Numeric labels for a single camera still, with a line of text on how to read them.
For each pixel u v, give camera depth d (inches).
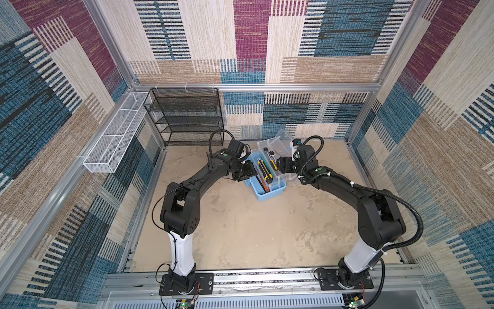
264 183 35.3
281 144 38.7
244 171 32.0
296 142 32.2
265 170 37.2
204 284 28.8
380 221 18.5
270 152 37.4
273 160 36.1
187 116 43.6
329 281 28.7
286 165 32.6
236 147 29.5
